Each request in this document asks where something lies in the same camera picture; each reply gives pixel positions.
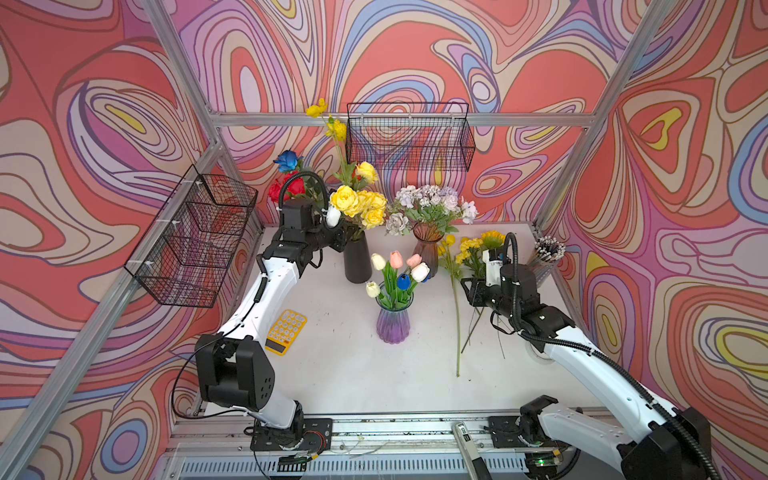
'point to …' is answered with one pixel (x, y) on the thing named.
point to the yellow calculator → (285, 332)
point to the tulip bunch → (417, 271)
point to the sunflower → (493, 239)
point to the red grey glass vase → (428, 234)
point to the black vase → (357, 264)
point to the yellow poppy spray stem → (445, 250)
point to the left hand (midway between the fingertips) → (355, 225)
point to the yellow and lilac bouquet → (427, 204)
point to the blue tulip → (404, 282)
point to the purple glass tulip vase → (393, 321)
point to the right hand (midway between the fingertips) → (468, 288)
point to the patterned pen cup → (547, 251)
